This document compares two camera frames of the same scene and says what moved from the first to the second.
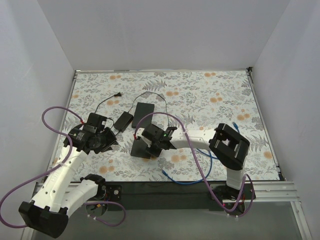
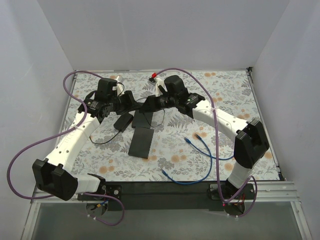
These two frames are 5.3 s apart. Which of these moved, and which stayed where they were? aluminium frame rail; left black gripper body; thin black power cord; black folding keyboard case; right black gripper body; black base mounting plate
Moved: thin black power cord; right black gripper body; left black gripper body
Stayed: aluminium frame rail; black base mounting plate; black folding keyboard case
